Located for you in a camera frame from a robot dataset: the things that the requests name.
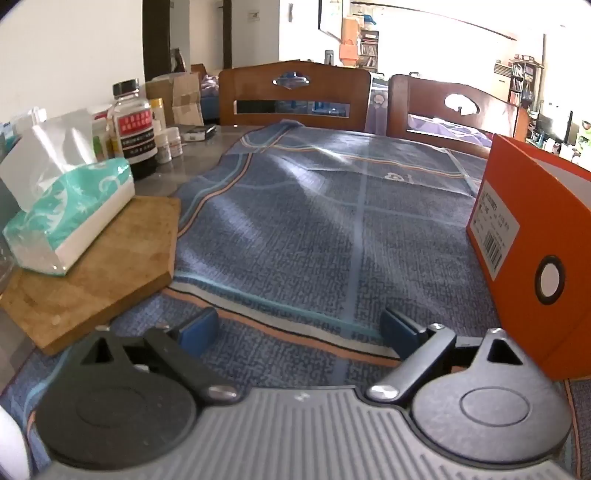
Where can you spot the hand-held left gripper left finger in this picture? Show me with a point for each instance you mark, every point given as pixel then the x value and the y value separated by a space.
pixel 198 330

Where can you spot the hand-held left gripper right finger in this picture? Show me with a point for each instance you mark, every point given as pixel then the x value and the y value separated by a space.
pixel 398 331

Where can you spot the orange cardboard box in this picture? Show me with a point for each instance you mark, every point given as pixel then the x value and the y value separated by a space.
pixel 517 198

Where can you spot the wooden cutting board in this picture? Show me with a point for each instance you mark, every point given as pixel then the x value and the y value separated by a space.
pixel 115 277

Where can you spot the blue patterned tablecloth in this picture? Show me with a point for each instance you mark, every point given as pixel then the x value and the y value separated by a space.
pixel 300 230

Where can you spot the teal white tissue pack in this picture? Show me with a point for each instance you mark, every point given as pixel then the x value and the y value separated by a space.
pixel 78 207

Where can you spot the small white pill bottle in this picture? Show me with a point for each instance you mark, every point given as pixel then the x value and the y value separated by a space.
pixel 175 141
pixel 161 147

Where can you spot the dark flat case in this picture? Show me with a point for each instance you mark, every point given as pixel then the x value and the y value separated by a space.
pixel 199 131

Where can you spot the glass bottle with black cap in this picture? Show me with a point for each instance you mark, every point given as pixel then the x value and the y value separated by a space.
pixel 134 138

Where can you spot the purple bedding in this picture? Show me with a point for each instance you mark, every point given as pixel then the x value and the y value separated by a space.
pixel 443 129

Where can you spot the yellow lidded jar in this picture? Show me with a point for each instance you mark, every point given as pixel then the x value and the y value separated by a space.
pixel 157 113

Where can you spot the brown cardboard box stack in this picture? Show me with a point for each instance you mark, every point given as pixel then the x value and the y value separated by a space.
pixel 182 97

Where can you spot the wooden chair with cloud cutout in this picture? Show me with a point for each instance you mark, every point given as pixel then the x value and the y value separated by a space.
pixel 425 99

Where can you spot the wooden chair with pointed cutout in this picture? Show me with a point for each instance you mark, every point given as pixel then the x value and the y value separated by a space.
pixel 295 97

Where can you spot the white standing air conditioner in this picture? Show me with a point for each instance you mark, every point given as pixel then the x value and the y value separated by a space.
pixel 502 81

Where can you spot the orange carton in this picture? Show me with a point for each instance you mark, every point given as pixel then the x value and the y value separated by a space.
pixel 349 39

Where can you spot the dark wooden door frame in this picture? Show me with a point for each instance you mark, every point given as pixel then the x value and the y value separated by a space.
pixel 157 37

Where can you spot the framed wall painting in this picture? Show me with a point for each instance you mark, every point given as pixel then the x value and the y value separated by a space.
pixel 330 18

